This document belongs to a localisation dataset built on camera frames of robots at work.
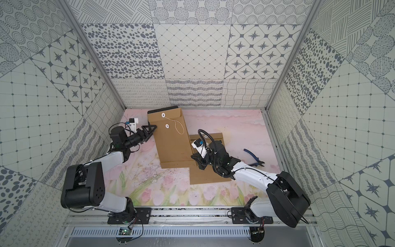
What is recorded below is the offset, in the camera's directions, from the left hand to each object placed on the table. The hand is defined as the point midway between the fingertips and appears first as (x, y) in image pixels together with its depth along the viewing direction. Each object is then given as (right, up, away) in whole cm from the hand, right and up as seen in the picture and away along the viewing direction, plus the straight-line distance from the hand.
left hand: (159, 130), depth 84 cm
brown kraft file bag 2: (+22, -22, -10) cm, 33 cm away
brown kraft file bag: (+8, -4, -4) cm, 10 cm away
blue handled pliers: (+58, -20, +7) cm, 62 cm away
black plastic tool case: (-3, +15, +31) cm, 34 cm away
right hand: (+19, -15, -2) cm, 24 cm away
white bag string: (+15, 0, -7) cm, 16 cm away
